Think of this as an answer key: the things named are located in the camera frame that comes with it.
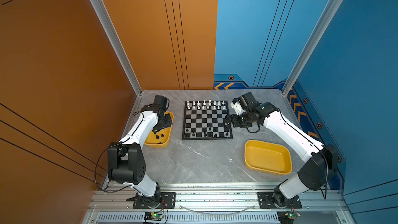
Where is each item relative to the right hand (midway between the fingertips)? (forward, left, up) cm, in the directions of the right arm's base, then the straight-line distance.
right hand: (229, 123), depth 81 cm
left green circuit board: (-38, +37, -19) cm, 56 cm away
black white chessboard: (+13, +13, -14) cm, 23 cm away
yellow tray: (0, +39, -16) cm, 43 cm away
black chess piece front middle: (+2, +9, -15) cm, 17 cm away
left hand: (+5, +35, -6) cm, 36 cm away
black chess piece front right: (+2, +6, -15) cm, 17 cm away
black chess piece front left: (+2, +13, -15) cm, 20 cm away
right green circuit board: (-38, -25, -20) cm, 50 cm away
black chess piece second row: (+7, +10, -15) cm, 19 cm away
